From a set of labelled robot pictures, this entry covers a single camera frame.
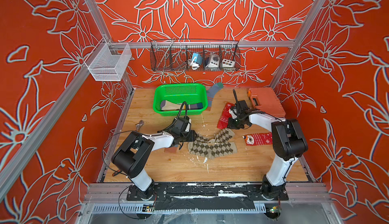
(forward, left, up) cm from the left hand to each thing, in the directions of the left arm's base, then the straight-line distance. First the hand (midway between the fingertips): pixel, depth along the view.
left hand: (195, 134), depth 92 cm
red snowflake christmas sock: (+12, -18, -1) cm, 22 cm away
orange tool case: (+29, -48, +4) cm, 56 cm away
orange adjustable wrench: (+4, +38, -1) cm, 38 cm away
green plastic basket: (+35, +15, +1) cm, 38 cm away
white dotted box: (+37, -19, +28) cm, 50 cm away
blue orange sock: (+39, -10, -2) cm, 41 cm away
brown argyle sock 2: (-9, -10, -2) cm, 14 cm away
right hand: (+8, -19, +1) cm, 20 cm away
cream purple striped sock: (+21, +21, +1) cm, 30 cm away
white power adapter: (+34, -9, +31) cm, 46 cm away
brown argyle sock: (0, -18, 0) cm, 18 cm away
